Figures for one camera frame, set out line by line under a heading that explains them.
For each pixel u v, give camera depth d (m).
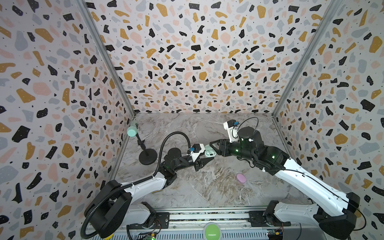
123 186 0.45
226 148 0.57
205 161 0.72
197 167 0.68
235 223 0.74
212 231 0.69
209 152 0.71
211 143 0.65
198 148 0.62
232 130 0.57
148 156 0.89
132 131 0.66
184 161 0.62
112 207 0.41
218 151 0.59
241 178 0.87
